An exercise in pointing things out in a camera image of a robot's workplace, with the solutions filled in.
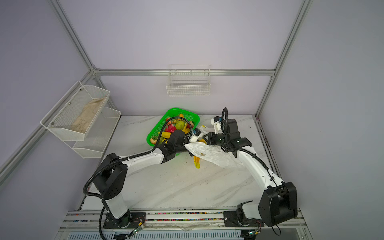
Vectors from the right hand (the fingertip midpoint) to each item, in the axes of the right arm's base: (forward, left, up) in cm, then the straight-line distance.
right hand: (202, 136), depth 79 cm
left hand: (0, 0, -7) cm, 7 cm away
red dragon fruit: (+18, +22, -15) cm, 32 cm away
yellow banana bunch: (-9, +3, -10) cm, 14 cm away
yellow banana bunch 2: (+13, +25, -15) cm, 32 cm away
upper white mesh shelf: (+6, +70, +9) cm, 71 cm away
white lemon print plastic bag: (-11, -6, +2) cm, 13 cm away
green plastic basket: (+33, +21, -13) cm, 42 cm away
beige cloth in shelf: (+3, +63, +8) cm, 64 cm away
